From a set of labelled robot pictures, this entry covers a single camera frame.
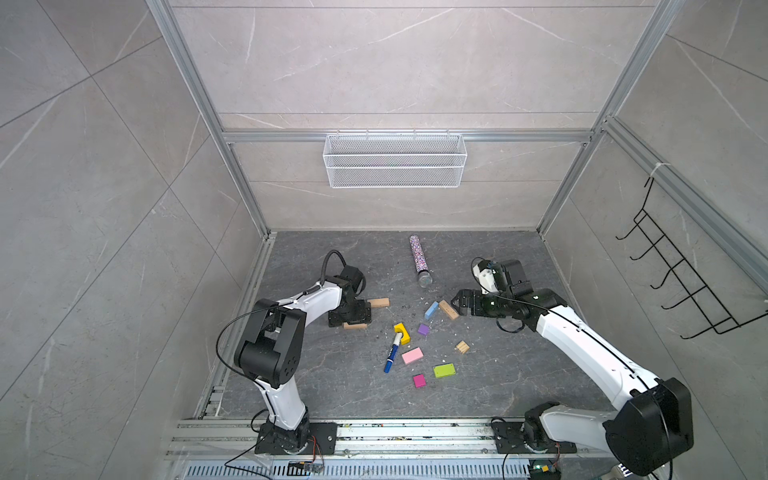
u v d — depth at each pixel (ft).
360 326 2.81
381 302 3.25
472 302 2.34
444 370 2.77
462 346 2.89
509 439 2.39
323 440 2.40
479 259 3.74
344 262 2.87
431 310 3.13
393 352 2.86
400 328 2.96
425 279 3.31
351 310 2.80
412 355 2.84
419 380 2.75
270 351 1.57
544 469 2.30
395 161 3.29
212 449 2.38
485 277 2.45
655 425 1.28
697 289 2.07
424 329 3.05
